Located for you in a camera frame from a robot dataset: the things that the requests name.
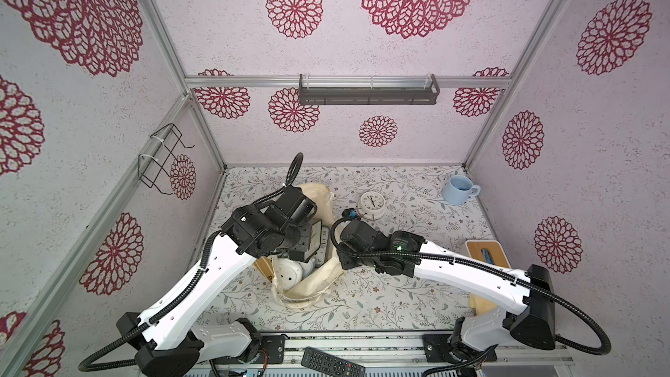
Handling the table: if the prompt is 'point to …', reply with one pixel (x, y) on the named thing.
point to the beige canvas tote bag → (315, 286)
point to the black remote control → (330, 364)
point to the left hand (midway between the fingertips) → (299, 238)
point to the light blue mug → (459, 189)
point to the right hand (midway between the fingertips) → (336, 250)
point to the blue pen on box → (488, 257)
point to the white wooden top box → (490, 251)
